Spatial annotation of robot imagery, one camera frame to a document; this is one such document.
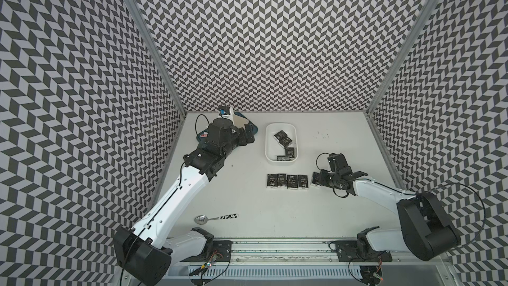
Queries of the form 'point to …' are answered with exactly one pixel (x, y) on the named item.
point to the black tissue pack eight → (283, 157)
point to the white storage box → (273, 148)
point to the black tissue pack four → (302, 181)
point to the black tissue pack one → (272, 180)
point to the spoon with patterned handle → (202, 219)
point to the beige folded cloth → (239, 122)
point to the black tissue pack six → (280, 136)
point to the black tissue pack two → (282, 180)
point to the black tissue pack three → (292, 182)
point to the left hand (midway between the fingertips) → (242, 128)
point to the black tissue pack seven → (290, 152)
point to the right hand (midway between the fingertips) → (320, 181)
